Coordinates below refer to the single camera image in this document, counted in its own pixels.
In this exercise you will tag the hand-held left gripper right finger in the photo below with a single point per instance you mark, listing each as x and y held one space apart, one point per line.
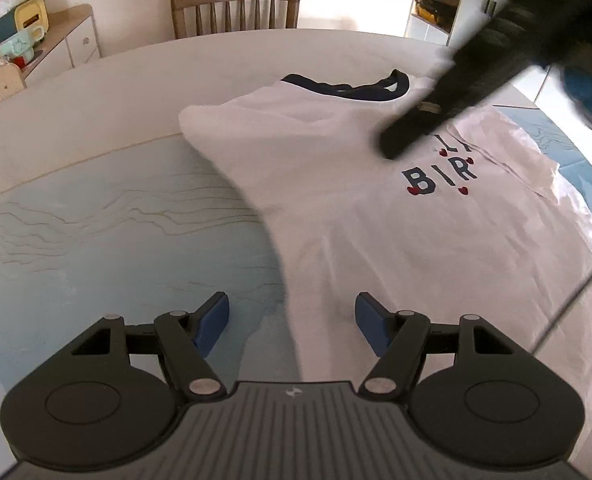
373 325

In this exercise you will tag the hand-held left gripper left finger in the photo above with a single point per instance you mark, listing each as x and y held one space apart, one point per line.
211 325

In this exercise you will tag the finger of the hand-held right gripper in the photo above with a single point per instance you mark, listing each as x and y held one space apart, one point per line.
410 130

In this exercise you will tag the white t-shirt navy collar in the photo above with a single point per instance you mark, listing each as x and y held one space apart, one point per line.
375 240

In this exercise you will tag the plain white cabinet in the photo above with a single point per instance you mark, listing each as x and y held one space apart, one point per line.
475 20

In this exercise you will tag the yellow black bag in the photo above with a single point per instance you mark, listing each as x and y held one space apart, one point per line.
433 10

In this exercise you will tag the white sideboard with drawers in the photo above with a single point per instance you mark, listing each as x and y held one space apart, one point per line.
81 40

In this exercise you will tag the yellow small appliance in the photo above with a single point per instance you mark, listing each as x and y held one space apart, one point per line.
31 12

